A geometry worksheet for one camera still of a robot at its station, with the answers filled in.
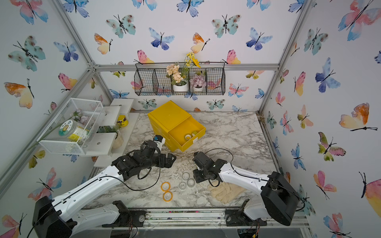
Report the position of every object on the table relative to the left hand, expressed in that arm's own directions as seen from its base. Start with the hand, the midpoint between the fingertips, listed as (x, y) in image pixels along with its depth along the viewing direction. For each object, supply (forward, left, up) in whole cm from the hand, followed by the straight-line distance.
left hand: (170, 155), depth 78 cm
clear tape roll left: (-10, -5, -17) cm, 21 cm away
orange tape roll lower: (-17, +2, -17) cm, 24 cm away
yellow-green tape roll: (+14, -12, +1) cm, 18 cm away
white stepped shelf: (+9, +34, -1) cm, 35 cm away
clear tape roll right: (-8, -10, -17) cm, 22 cm away
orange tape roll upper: (-10, +5, -17) cm, 20 cm away
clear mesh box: (+20, +46, +13) cm, 51 cm away
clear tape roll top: (-4, -7, -18) cm, 19 cm away
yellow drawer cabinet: (+22, +4, +5) cm, 23 cm away
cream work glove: (-14, -28, -17) cm, 36 cm away
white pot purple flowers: (+38, -15, +18) cm, 44 cm away
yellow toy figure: (+33, +38, -8) cm, 51 cm away
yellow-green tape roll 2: (+12, -9, -1) cm, 15 cm away
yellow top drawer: (+15, -7, -1) cm, 17 cm away
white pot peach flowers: (+40, -4, +15) cm, 43 cm away
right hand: (-6, -14, -11) cm, 19 cm away
